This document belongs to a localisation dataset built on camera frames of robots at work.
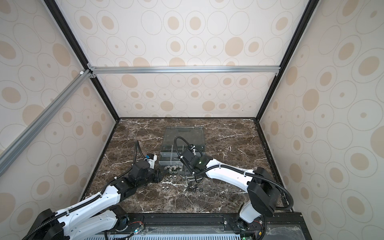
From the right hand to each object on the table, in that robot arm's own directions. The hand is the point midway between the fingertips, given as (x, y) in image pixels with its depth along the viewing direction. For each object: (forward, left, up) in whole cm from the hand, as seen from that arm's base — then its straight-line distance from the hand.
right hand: (189, 165), depth 84 cm
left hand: (-3, +12, +2) cm, 12 cm away
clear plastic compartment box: (+6, +13, -5) cm, 15 cm away
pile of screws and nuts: (-3, +9, -7) cm, 12 cm away
